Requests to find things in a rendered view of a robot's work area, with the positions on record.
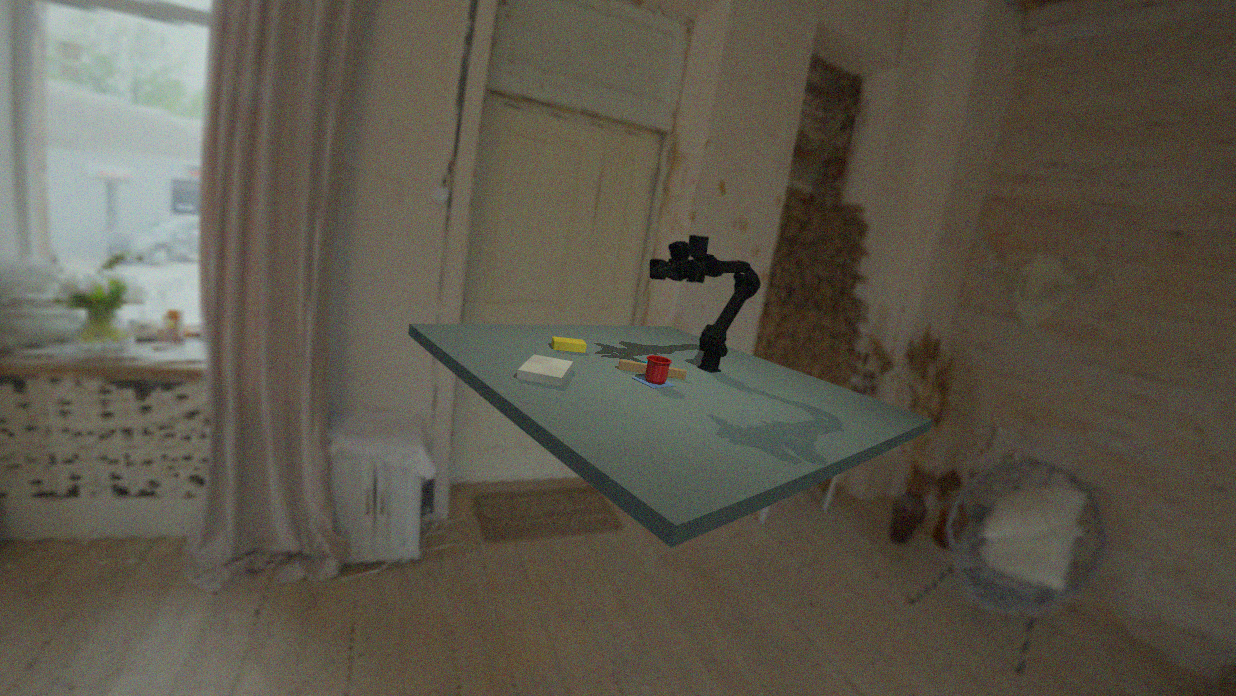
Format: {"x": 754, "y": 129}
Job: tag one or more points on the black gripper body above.
{"x": 690, "y": 269}

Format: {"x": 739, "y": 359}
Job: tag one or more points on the red cup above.
{"x": 657, "y": 369}

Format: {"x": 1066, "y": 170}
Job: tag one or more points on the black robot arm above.
{"x": 713, "y": 338}

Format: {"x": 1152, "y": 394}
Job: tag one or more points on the yellow rectangular block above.
{"x": 568, "y": 344}

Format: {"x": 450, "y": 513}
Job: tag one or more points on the tan wooden bar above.
{"x": 641, "y": 368}

